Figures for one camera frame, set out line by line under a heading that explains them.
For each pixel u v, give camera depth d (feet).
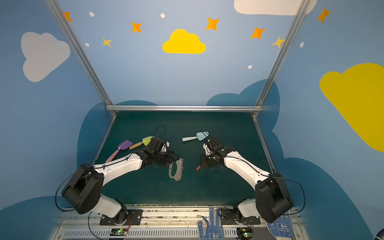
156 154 2.41
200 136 3.55
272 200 1.38
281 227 2.35
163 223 2.41
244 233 2.34
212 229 2.34
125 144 3.32
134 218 2.44
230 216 2.47
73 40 2.60
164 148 2.35
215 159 2.05
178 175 2.92
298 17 2.38
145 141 3.41
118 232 2.32
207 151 2.51
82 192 1.42
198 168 2.87
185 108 3.75
